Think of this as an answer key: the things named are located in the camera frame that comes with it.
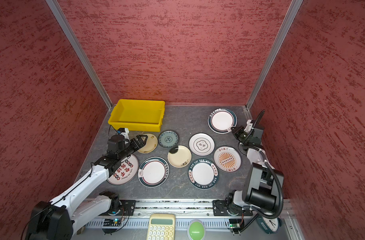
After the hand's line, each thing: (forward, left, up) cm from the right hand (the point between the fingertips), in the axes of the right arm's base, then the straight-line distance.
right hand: (229, 128), depth 89 cm
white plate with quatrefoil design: (-2, +16, -14) cm, 21 cm away
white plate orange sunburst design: (-13, 0, -15) cm, 20 cm away
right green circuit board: (-46, +4, -15) cm, 48 cm away
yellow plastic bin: (+27, +64, -16) cm, 72 cm away
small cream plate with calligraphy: (-2, +50, -14) cm, 52 cm away
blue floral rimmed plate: (+3, +39, -14) cm, 41 cm away
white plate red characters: (-20, +62, -14) cm, 67 cm away
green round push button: (-48, +23, -13) cm, 55 cm away
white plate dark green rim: (+7, +4, 0) cm, 8 cm away
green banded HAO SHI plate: (-21, +17, -18) cm, 32 cm away
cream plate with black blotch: (-10, +31, -15) cm, 36 cm away
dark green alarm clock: (-47, -11, -11) cm, 50 cm away
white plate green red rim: (-20, +46, -14) cm, 52 cm away
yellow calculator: (-46, +39, -13) cm, 62 cm away
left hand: (-7, +51, -1) cm, 52 cm away
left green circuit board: (-44, +64, -15) cm, 79 cm away
